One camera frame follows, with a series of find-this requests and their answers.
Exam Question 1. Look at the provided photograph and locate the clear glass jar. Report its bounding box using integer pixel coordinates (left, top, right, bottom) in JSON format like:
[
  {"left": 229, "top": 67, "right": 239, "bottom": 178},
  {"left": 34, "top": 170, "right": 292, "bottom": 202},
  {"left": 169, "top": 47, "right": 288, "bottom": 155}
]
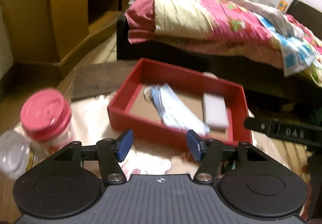
[{"left": 0, "top": 131, "right": 34, "bottom": 180}]

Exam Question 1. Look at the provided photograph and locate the red cardboard box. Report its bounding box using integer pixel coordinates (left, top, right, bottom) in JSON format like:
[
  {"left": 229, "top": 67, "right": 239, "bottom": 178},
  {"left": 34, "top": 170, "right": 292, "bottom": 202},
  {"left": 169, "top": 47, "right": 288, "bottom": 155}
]
[{"left": 107, "top": 58, "right": 252, "bottom": 150}]

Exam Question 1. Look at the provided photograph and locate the blue face mask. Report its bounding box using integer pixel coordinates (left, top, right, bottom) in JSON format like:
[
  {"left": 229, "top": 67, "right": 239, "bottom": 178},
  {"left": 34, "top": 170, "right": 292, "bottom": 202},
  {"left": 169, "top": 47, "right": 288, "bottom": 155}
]
[{"left": 143, "top": 83, "right": 210, "bottom": 135}]

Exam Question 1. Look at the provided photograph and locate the floral white tablecloth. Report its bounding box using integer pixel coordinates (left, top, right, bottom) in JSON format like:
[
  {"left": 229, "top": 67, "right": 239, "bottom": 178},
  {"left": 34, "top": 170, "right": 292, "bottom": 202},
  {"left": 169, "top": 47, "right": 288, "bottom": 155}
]
[{"left": 15, "top": 93, "right": 308, "bottom": 179}]

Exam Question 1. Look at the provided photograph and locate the dark wooden board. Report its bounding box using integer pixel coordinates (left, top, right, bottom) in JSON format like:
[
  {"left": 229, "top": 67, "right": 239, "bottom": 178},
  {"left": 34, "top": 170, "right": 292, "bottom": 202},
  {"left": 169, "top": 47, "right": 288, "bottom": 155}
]
[{"left": 71, "top": 60, "right": 137, "bottom": 101}]

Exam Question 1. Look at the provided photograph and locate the blue white patterned sheet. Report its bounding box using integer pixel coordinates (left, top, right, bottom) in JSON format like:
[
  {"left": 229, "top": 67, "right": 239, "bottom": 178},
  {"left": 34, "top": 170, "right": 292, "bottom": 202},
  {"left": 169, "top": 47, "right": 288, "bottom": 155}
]
[{"left": 253, "top": 12, "right": 317, "bottom": 77}]

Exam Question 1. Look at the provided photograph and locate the white rectangular sponge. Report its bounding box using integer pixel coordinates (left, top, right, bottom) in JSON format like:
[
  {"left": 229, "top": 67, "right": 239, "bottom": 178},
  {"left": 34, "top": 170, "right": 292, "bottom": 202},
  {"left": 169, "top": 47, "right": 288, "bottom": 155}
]
[{"left": 202, "top": 93, "right": 229, "bottom": 131}]

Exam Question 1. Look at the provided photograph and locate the wooden corner cabinet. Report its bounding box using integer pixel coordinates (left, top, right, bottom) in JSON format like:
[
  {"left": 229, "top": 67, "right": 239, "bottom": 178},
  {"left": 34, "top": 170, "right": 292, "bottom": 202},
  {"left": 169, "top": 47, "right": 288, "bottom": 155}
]
[{"left": 1, "top": 0, "right": 129, "bottom": 64}]

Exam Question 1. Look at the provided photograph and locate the orange toy on nightstand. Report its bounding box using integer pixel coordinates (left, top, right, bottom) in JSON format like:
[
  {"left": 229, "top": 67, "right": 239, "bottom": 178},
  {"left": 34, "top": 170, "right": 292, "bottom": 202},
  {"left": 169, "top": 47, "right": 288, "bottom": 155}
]
[{"left": 277, "top": 0, "right": 288, "bottom": 12}]

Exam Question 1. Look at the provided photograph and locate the pink lid drink cup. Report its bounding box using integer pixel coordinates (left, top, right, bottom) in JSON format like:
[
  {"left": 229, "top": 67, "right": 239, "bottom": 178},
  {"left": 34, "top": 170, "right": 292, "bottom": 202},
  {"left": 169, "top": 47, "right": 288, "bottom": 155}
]
[{"left": 20, "top": 88, "right": 75, "bottom": 154}]

